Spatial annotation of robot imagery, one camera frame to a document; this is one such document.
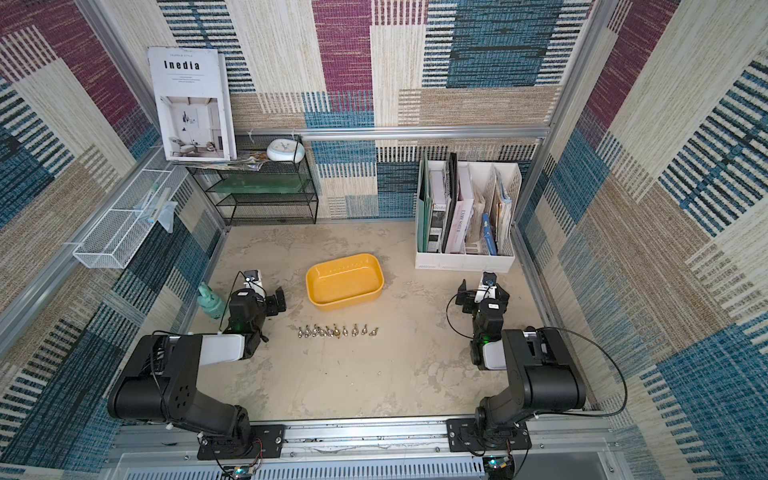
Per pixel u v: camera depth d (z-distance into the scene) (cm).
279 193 93
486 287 77
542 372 47
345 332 91
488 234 95
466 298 82
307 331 92
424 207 116
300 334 91
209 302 89
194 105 78
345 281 103
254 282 80
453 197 84
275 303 89
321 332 92
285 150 89
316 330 92
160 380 46
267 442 73
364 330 92
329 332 91
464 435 74
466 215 94
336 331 92
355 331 92
